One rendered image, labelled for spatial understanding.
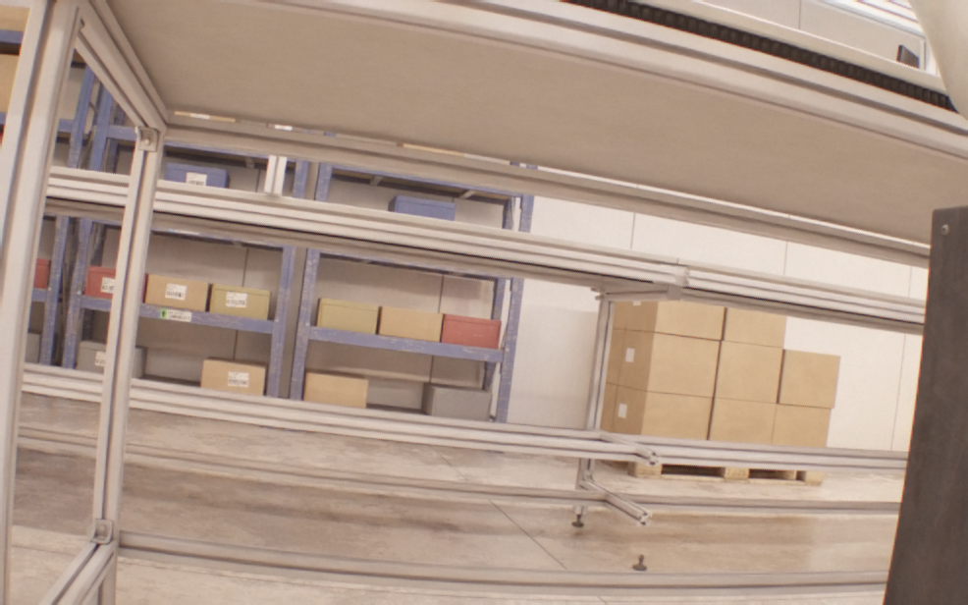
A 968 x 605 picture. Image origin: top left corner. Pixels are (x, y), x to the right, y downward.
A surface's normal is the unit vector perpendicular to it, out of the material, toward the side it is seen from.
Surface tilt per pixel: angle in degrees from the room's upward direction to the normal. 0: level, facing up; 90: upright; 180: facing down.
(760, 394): 90
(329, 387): 90
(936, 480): 90
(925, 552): 90
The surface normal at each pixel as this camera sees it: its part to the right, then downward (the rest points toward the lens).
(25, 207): 0.23, -0.02
